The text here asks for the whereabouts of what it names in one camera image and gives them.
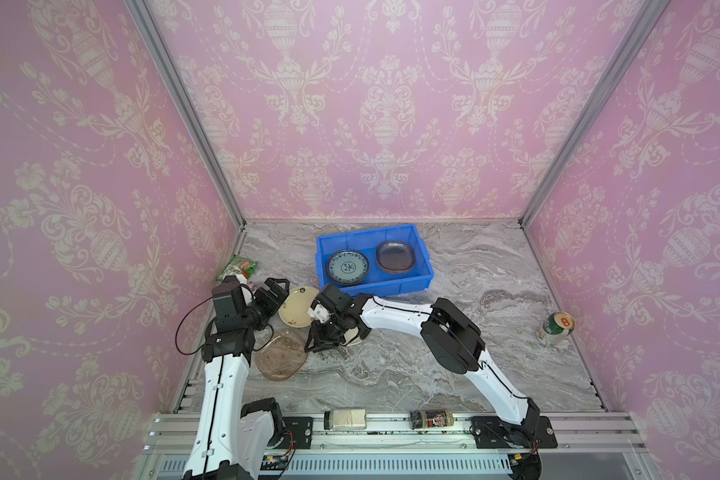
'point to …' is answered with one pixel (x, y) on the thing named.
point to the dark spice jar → (421, 419)
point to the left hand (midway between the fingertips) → (283, 291)
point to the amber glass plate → (395, 257)
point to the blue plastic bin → (373, 261)
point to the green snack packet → (238, 265)
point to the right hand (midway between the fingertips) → (308, 350)
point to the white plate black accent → (351, 337)
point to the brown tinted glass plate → (280, 355)
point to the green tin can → (556, 328)
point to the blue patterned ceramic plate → (347, 266)
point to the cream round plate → (294, 308)
